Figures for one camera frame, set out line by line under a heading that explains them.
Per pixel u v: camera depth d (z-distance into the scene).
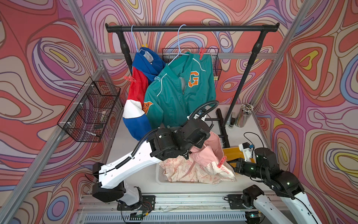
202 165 0.59
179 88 0.68
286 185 0.45
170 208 0.73
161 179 0.77
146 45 0.85
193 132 0.37
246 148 0.63
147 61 0.59
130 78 0.54
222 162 0.55
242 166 0.58
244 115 0.96
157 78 0.58
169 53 0.92
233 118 1.05
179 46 0.88
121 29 0.52
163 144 0.38
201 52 0.89
